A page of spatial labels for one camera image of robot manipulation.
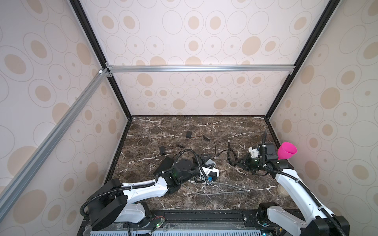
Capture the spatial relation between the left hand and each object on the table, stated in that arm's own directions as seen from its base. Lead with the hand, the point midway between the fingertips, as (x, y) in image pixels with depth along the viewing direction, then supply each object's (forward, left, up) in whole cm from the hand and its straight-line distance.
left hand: (215, 156), depth 71 cm
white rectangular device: (+4, +1, -13) cm, 14 cm away
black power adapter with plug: (+18, +32, -22) cm, 43 cm away
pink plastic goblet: (+8, -41, -7) cm, 43 cm away
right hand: (+2, -13, -9) cm, 16 cm away
